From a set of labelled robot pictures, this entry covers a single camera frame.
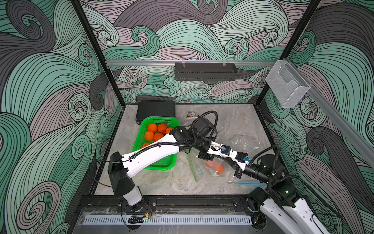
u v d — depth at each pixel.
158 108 1.18
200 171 0.84
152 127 0.98
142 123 0.97
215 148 0.53
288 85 0.74
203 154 0.60
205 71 0.98
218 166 0.79
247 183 0.78
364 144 0.51
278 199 0.48
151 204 0.73
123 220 0.69
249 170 0.57
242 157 0.52
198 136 0.52
